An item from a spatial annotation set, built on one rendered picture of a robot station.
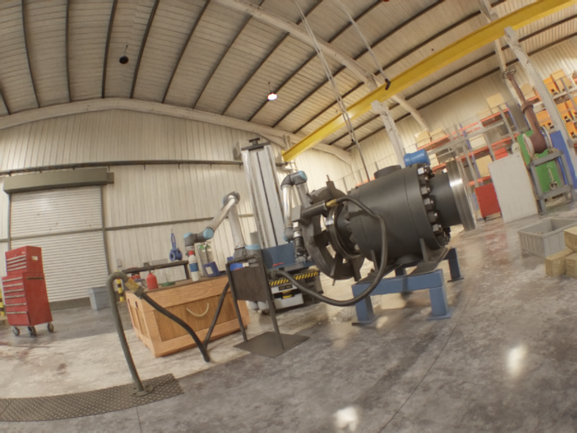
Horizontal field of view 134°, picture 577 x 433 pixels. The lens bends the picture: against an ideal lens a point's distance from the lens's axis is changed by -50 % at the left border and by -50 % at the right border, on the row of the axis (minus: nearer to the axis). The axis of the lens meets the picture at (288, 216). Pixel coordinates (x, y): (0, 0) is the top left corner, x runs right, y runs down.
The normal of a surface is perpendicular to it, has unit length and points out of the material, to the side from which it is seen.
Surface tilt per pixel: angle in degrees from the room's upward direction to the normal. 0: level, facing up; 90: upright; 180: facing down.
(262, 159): 90
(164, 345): 90
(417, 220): 104
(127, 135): 90
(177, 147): 90
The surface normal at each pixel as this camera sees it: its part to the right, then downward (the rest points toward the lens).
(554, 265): -0.51, -0.01
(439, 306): -0.70, 0.06
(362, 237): -0.60, 0.35
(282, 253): 0.00, -0.14
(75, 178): 0.60, -0.25
